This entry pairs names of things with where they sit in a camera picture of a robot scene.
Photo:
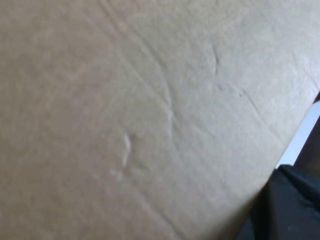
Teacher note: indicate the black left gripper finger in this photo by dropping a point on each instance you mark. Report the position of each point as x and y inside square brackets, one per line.
[288, 208]

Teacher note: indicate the upper shoebox cardboard shell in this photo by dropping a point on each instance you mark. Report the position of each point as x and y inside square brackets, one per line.
[147, 119]

